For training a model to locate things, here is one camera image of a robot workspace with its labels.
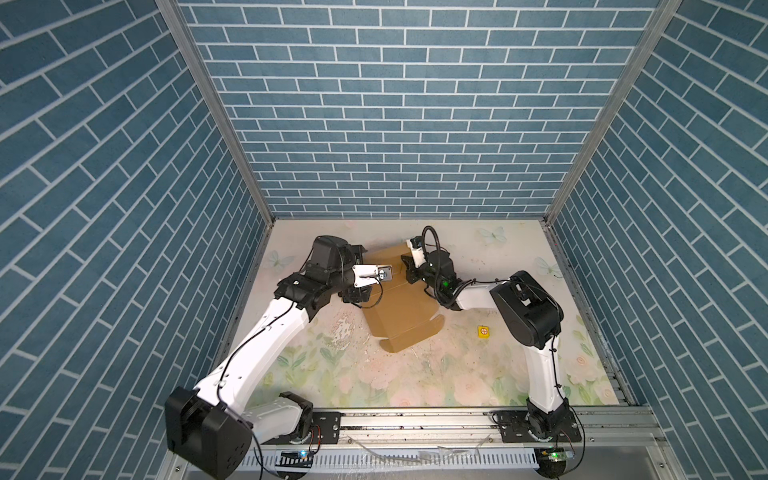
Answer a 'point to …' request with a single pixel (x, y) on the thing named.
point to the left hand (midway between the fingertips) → (364, 262)
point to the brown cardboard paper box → (400, 312)
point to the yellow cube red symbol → (483, 332)
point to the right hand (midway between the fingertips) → (401, 253)
